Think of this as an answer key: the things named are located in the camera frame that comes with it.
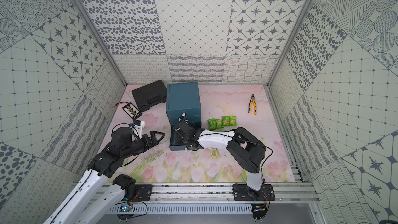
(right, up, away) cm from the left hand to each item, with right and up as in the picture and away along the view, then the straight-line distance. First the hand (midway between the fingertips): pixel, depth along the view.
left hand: (159, 134), depth 73 cm
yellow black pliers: (+57, +15, +37) cm, 70 cm away
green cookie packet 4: (+27, +1, +25) cm, 37 cm away
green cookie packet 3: (+31, +1, +25) cm, 40 cm away
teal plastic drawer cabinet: (+10, +18, +12) cm, 24 cm away
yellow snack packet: (+27, -13, +12) cm, 33 cm away
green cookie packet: (+40, +3, +26) cm, 48 cm away
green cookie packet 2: (+35, +3, +25) cm, 44 cm away
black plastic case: (-18, +20, +38) cm, 47 cm away
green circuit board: (-16, -34, -1) cm, 38 cm away
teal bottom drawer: (+7, -5, +4) cm, 10 cm away
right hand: (+6, -5, +15) cm, 17 cm away
